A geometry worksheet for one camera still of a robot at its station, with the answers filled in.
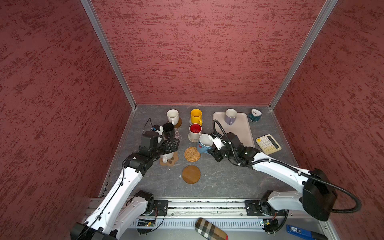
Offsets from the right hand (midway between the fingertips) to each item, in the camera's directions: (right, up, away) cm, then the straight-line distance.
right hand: (209, 153), depth 80 cm
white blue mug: (-2, +6, 0) cm, 6 cm away
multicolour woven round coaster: (-10, +5, +18) cm, 21 cm away
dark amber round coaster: (-19, +16, +27) cm, 37 cm away
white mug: (-25, -3, +3) cm, 25 cm away
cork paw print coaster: (-23, -7, +9) cm, 26 cm away
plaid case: (-1, -31, -15) cm, 35 cm away
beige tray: (+27, +13, +29) cm, 42 cm away
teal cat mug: (+38, +22, +30) cm, 53 cm away
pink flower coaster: (-21, +7, +23) cm, 32 cm away
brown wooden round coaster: (-10, -14, +7) cm, 18 cm away
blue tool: (+42, -32, -15) cm, 55 cm away
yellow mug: (-7, +21, +21) cm, 31 cm away
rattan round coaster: (-10, -3, +12) cm, 16 cm away
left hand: (-20, +5, -3) cm, 21 cm away
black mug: (-26, +12, +17) cm, 33 cm away
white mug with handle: (-23, +21, +20) cm, 37 cm away
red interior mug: (-8, +11, +22) cm, 26 cm away
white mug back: (+19, +21, +31) cm, 42 cm away
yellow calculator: (+41, +2, +17) cm, 45 cm away
